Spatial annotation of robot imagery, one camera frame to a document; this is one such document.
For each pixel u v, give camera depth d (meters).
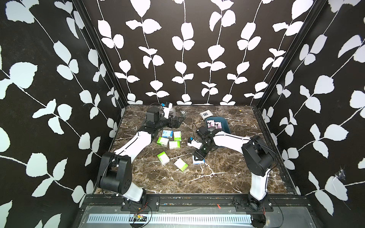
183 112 1.11
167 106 0.75
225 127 1.04
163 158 0.88
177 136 0.99
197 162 0.87
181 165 0.86
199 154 0.80
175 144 0.96
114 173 0.44
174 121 0.76
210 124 1.02
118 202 0.74
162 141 0.96
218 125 1.04
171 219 0.70
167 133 1.01
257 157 0.50
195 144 0.83
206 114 1.14
